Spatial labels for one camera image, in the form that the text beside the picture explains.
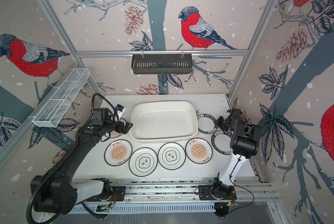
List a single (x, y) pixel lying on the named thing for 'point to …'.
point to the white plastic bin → (163, 121)
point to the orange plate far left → (113, 134)
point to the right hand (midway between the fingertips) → (217, 123)
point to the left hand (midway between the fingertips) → (124, 120)
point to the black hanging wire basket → (162, 64)
